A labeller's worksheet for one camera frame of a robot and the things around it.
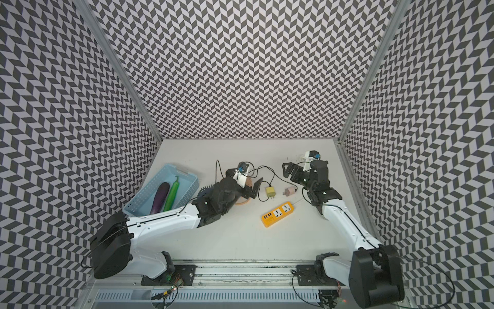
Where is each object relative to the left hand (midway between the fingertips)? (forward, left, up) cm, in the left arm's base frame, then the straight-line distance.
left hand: (249, 175), depth 78 cm
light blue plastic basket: (-4, +51, -18) cm, 54 cm away
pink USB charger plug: (+3, -19, -18) cm, 26 cm away
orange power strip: (-9, -12, -19) cm, 24 cm away
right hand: (+4, -18, -4) cm, 18 cm away
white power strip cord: (+3, -22, +7) cm, 23 cm away
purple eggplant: (-1, +44, -18) cm, 47 cm away
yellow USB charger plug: (+2, -10, -19) cm, 21 cm away
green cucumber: (+1, +38, -19) cm, 43 cm away
